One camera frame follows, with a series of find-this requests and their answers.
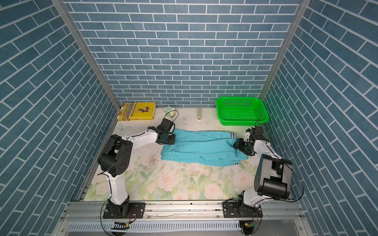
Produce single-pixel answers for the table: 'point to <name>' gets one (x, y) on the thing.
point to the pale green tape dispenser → (169, 108)
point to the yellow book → (132, 111)
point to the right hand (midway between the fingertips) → (239, 146)
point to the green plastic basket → (241, 111)
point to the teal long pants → (203, 148)
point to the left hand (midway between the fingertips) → (175, 140)
